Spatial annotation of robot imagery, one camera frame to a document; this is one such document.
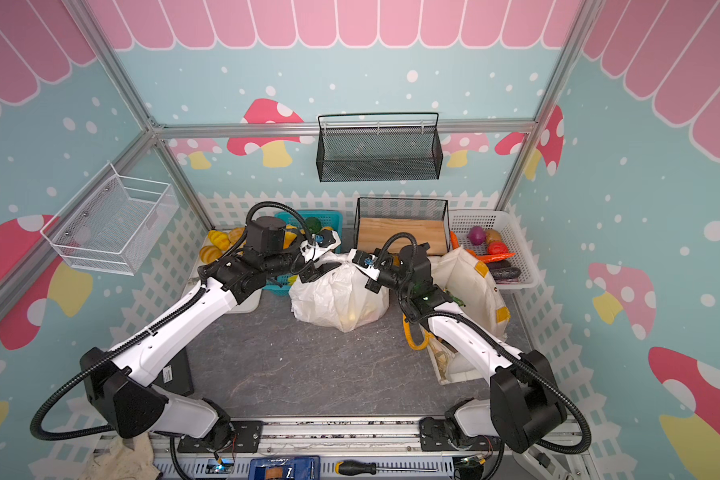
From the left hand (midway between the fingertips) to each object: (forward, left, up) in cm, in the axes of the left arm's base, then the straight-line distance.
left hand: (331, 255), depth 74 cm
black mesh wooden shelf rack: (+26, -12, -12) cm, 31 cm away
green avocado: (+31, +12, -20) cm, 38 cm away
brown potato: (+31, -55, -24) cm, 68 cm away
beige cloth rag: (-42, +48, -28) cm, 70 cm away
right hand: (+1, -5, -1) cm, 5 cm away
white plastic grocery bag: (-5, -1, -12) cm, 13 cm away
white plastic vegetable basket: (+28, -60, -21) cm, 70 cm away
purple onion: (+31, -50, -24) cm, 63 cm away
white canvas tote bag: (0, -39, -14) cm, 41 cm away
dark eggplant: (+10, -53, -19) cm, 58 cm away
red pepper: (+23, -54, -22) cm, 63 cm away
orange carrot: (+19, -51, -22) cm, 59 cm away
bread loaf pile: (+27, +47, -27) cm, 61 cm away
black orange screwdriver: (-42, -7, -26) cm, 50 cm away
